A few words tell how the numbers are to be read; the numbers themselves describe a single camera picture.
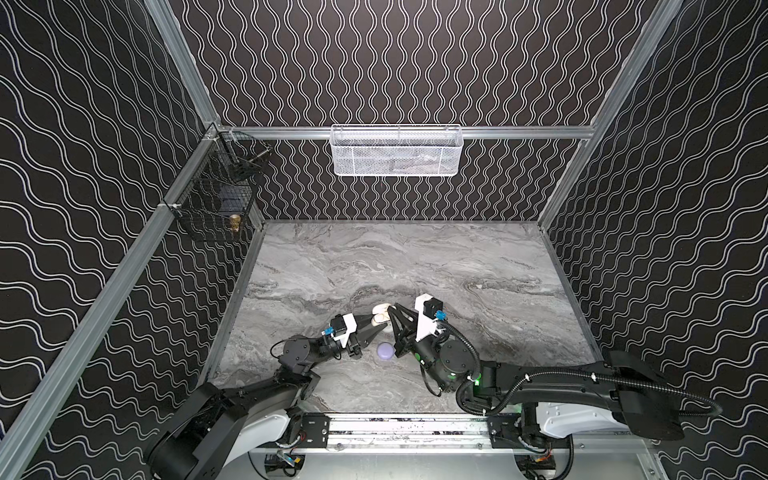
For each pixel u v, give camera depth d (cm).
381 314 67
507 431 75
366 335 66
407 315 66
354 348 65
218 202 92
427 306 56
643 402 41
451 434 76
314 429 74
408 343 59
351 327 60
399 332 63
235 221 83
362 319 68
